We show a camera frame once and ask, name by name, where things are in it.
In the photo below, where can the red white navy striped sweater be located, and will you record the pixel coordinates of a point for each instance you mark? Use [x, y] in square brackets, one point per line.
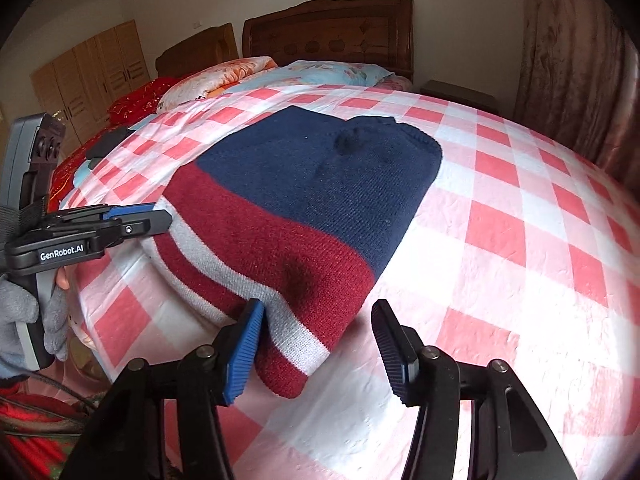
[302, 211]

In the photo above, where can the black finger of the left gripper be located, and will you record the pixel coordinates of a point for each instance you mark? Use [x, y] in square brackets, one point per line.
[110, 233]

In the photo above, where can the dark wooden nightstand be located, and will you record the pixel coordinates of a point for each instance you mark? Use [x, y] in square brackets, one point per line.
[462, 95]

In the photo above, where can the dark wooden headboard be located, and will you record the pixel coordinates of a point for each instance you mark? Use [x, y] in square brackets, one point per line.
[207, 48]
[351, 31]

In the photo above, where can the pink floral curtain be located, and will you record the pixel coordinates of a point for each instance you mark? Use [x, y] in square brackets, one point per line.
[579, 83]

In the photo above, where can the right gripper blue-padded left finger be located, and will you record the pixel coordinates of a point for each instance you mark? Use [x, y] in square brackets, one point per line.
[125, 436]

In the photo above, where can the grey gloved left hand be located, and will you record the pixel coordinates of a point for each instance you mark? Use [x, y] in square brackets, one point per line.
[19, 306]

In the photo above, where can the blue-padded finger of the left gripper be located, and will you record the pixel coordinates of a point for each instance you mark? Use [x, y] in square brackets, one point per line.
[129, 212]

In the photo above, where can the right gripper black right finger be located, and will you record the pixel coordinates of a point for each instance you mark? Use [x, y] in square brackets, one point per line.
[510, 439]

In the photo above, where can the orange floral pillow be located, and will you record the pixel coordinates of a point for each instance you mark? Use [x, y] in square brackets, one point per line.
[212, 81]

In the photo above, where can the pink floral pillow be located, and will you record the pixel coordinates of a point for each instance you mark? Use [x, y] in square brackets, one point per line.
[395, 83]

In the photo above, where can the light wooden wardrobe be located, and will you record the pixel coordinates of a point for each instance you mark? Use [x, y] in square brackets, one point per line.
[79, 86]

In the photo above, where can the red patterned blanket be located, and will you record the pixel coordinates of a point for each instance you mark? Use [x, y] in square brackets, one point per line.
[124, 112]

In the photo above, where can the light blue floral pillow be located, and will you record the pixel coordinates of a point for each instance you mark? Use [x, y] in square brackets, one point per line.
[314, 72]

